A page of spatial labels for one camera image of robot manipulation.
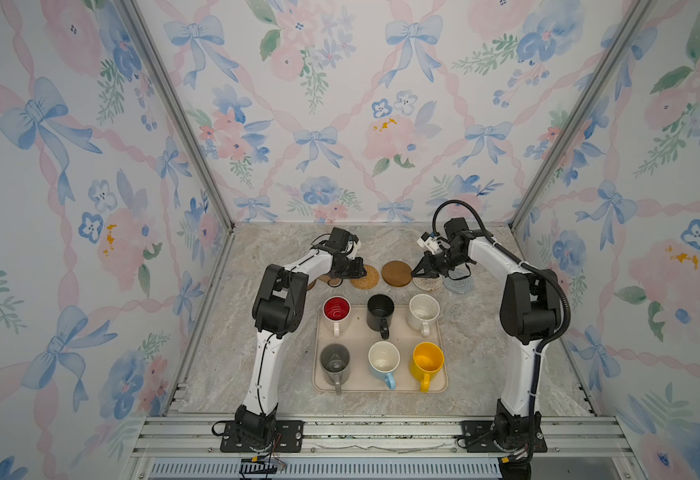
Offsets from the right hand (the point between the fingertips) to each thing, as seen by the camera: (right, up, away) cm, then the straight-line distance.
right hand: (414, 272), depth 96 cm
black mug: (-11, -11, -4) cm, 16 cm away
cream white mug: (+3, -12, -2) cm, 12 cm away
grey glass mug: (-25, -24, -13) cm, 37 cm away
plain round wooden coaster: (-4, -1, +14) cm, 14 cm away
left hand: (-15, 0, +8) cm, 17 cm away
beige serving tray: (-18, -20, -5) cm, 27 cm away
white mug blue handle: (-11, -25, -10) cm, 29 cm away
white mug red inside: (-25, -12, -3) cm, 28 cm away
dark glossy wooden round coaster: (-34, -5, +7) cm, 35 cm away
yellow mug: (+1, -25, -10) cm, 27 cm away
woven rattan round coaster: (-14, -4, +8) cm, 16 cm away
